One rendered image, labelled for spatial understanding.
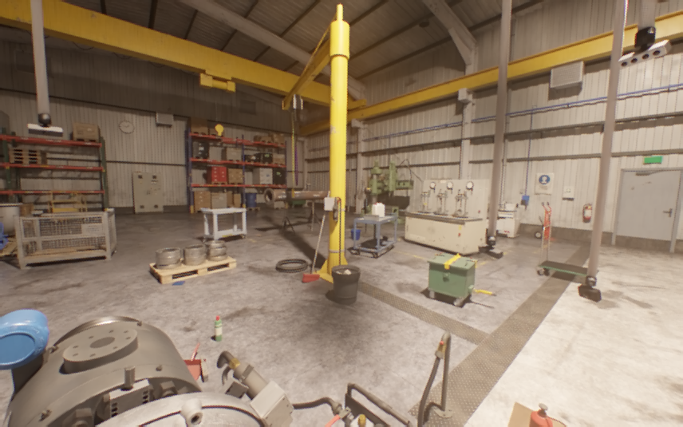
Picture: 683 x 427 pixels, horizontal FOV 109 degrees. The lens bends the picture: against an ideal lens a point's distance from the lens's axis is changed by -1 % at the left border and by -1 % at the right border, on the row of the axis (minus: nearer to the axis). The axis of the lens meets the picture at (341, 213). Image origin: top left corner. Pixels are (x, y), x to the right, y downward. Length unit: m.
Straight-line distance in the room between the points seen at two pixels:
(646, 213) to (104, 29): 16.72
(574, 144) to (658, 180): 2.13
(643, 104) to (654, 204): 2.70
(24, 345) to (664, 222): 11.05
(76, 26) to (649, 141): 16.59
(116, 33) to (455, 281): 11.87
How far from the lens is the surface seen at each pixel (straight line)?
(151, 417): 0.88
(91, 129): 15.70
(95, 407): 1.21
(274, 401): 1.06
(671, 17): 10.83
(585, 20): 11.89
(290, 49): 13.59
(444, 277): 3.69
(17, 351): 1.49
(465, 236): 6.22
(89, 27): 12.14
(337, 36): 4.71
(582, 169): 10.69
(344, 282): 3.36
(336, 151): 4.17
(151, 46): 12.12
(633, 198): 10.56
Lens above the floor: 1.52
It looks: 6 degrees down
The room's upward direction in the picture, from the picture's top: 1 degrees clockwise
